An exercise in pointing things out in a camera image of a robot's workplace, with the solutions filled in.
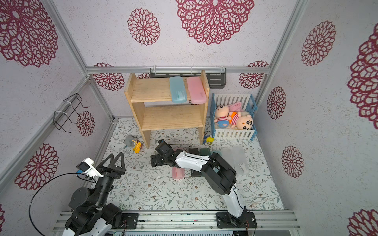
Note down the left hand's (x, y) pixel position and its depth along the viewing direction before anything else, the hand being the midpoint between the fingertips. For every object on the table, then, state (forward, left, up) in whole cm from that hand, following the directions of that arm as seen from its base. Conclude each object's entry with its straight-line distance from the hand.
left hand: (120, 154), depth 65 cm
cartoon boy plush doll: (+37, -64, -20) cm, 77 cm away
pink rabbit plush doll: (+43, -54, -18) cm, 72 cm away
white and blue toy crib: (+55, -76, -19) cm, 96 cm away
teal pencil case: (+19, -51, -31) cm, 63 cm away
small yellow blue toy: (+28, -43, -27) cm, 58 cm away
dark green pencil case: (+19, -41, -31) cm, 55 cm away
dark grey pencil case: (+2, -34, -28) cm, 44 cm away
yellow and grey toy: (+24, +8, -25) cm, 35 cm away
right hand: (+12, -13, -25) cm, 31 cm away
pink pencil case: (+3, -24, -29) cm, 37 cm away
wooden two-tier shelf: (+39, -6, -10) cm, 41 cm away
